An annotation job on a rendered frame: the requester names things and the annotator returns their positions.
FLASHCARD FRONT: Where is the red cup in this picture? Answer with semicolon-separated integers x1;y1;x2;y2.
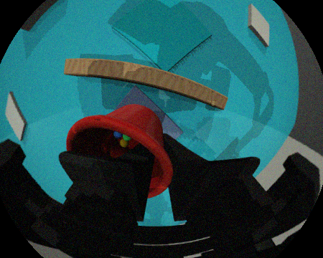
66;104;174;199

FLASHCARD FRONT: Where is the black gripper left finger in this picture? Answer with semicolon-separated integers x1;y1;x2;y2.
58;144;155;221

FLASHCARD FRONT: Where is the grey flat bar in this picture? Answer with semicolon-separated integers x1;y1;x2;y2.
21;0;58;32

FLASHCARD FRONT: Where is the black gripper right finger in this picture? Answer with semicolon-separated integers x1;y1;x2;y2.
164;133;260;221

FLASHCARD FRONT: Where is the beige flat square slab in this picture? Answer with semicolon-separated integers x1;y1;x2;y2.
248;4;270;48

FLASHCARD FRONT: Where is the brown wooden plank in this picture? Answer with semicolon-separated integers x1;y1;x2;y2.
64;58;228;111

